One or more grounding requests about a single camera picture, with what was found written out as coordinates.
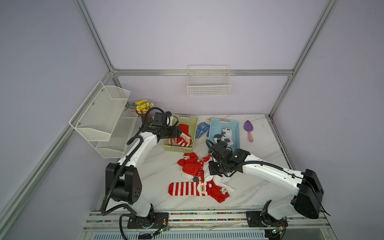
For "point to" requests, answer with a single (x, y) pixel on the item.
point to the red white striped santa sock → (191, 188)
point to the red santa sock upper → (192, 166)
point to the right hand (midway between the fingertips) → (212, 171)
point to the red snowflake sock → (185, 129)
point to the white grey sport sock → (226, 136)
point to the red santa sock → (218, 193)
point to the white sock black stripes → (229, 188)
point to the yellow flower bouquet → (141, 106)
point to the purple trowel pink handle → (248, 127)
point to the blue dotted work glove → (202, 128)
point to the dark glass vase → (143, 116)
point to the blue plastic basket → (215, 126)
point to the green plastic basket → (192, 121)
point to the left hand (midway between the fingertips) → (175, 133)
